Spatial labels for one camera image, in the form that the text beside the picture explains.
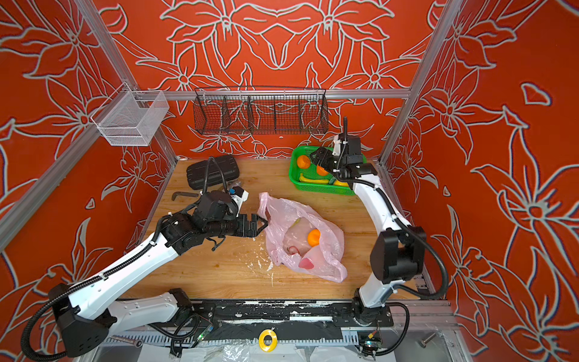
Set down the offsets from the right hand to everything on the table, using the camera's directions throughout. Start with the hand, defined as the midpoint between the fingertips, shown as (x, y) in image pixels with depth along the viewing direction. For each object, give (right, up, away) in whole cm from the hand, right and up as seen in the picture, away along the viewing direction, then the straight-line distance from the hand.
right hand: (318, 154), depth 83 cm
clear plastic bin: (-77, +16, +9) cm, 80 cm away
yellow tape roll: (-16, -60, -15) cm, 63 cm away
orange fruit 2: (-1, -33, +4) cm, 33 cm away
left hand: (-21, -23, -13) cm, 33 cm away
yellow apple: (+12, -11, +18) cm, 24 cm away
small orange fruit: (+5, -5, +26) cm, 27 cm away
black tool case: (-56, -7, +24) cm, 61 cm away
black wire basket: (-36, +22, +16) cm, 45 cm away
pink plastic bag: (-8, -34, +8) cm, 36 cm away
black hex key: (-63, -16, +23) cm, 69 cm away
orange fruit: (-4, 0, +28) cm, 28 cm away
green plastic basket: (-2, -7, +28) cm, 29 cm away
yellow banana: (-4, -9, +24) cm, 26 cm away
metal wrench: (-58, -61, -15) cm, 86 cm away
